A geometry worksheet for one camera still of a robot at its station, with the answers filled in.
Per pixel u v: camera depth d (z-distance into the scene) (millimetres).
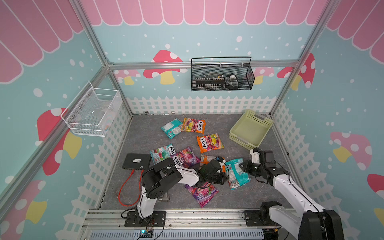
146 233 727
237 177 831
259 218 734
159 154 959
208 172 713
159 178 512
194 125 1121
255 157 790
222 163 825
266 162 660
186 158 926
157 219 747
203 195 792
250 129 1154
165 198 794
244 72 951
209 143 1019
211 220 758
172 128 1091
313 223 409
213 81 915
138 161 918
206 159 939
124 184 847
